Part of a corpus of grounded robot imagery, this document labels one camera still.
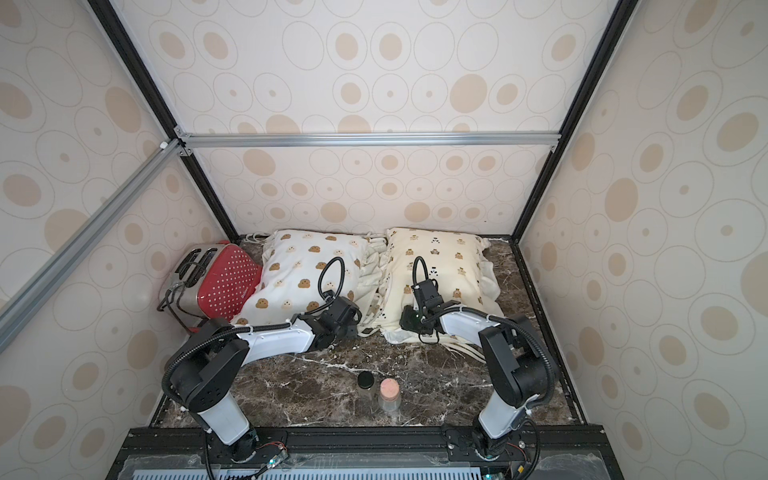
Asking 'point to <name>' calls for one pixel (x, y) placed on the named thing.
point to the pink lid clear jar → (389, 398)
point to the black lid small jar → (365, 385)
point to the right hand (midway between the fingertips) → (414, 320)
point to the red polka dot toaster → (216, 280)
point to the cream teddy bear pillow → (457, 261)
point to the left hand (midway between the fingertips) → (361, 323)
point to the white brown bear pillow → (299, 266)
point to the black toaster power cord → (172, 308)
